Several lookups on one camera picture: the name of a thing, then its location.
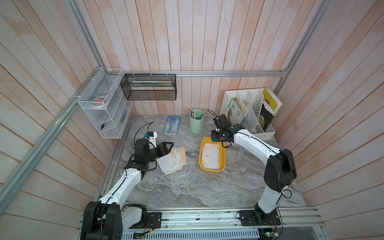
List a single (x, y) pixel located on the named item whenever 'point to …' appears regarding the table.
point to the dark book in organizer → (266, 116)
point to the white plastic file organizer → (255, 96)
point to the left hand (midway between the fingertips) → (170, 147)
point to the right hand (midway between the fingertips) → (214, 135)
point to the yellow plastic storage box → (207, 140)
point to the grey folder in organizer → (250, 121)
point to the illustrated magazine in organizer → (235, 115)
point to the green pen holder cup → (196, 120)
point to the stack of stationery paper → (210, 156)
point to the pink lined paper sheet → (182, 154)
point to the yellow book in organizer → (272, 100)
